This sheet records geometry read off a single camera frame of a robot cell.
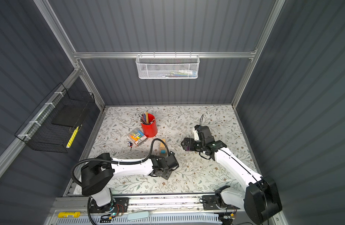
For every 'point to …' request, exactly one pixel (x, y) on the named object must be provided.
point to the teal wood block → (163, 151)
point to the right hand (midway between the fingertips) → (189, 144)
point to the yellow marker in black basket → (69, 143)
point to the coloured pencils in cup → (143, 118)
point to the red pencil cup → (150, 130)
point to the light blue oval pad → (138, 215)
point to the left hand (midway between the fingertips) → (168, 172)
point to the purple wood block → (188, 148)
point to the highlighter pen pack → (138, 137)
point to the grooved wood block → (161, 144)
